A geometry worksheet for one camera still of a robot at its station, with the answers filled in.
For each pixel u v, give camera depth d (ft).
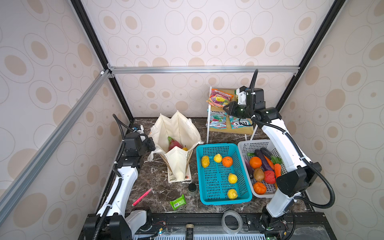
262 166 2.97
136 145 1.96
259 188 2.61
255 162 2.94
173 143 3.16
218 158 3.03
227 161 2.94
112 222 1.25
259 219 2.40
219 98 2.61
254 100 1.84
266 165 2.94
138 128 2.26
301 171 1.46
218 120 3.09
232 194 2.55
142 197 2.67
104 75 2.80
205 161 2.97
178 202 2.56
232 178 2.75
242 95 2.25
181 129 3.04
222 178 2.92
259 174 2.72
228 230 2.26
